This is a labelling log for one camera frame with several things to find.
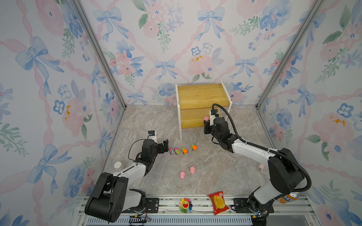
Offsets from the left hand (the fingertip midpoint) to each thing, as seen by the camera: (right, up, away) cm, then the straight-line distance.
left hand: (161, 139), depth 89 cm
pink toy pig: (+28, +13, -2) cm, 31 cm away
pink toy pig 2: (+19, -18, -5) cm, 27 cm away
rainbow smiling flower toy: (+15, -32, -16) cm, 39 cm away
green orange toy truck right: (+21, -6, +3) cm, 22 cm away
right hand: (+28, +12, -1) cm, 31 cm away
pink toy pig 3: (+13, -20, -6) cm, 25 cm away
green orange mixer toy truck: (+14, -8, +2) cm, 16 cm away
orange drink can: (+65, -25, -22) cm, 73 cm away
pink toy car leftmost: (+7, -8, +1) cm, 10 cm away
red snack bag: (+32, -31, -16) cm, 47 cm away
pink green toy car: (+10, -8, +1) cm, 12 cm away
